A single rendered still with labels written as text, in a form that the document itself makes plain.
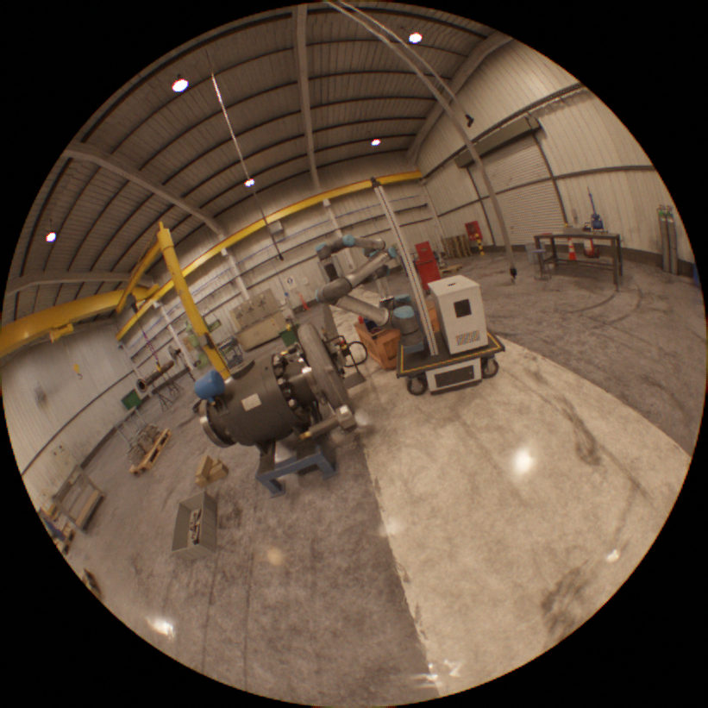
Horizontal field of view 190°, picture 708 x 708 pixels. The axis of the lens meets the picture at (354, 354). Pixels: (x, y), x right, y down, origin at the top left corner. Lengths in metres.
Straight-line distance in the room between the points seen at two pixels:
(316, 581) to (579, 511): 1.42
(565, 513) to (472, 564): 0.54
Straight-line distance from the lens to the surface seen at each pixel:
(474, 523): 1.28
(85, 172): 9.72
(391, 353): 2.45
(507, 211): 10.20
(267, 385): 1.40
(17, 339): 11.87
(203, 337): 4.85
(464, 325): 1.69
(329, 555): 1.41
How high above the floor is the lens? 1.22
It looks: 22 degrees down
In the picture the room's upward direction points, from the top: 23 degrees counter-clockwise
